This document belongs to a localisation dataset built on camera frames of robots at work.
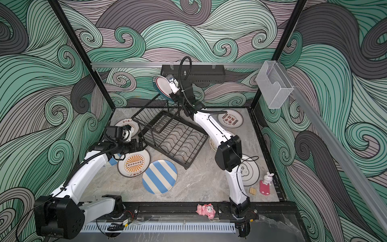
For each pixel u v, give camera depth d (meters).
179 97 0.71
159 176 0.86
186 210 0.75
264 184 0.80
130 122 1.10
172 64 0.93
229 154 0.51
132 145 0.72
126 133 0.73
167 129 0.80
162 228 0.76
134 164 0.90
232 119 1.12
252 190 0.79
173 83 0.68
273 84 0.79
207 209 0.71
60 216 0.38
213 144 0.98
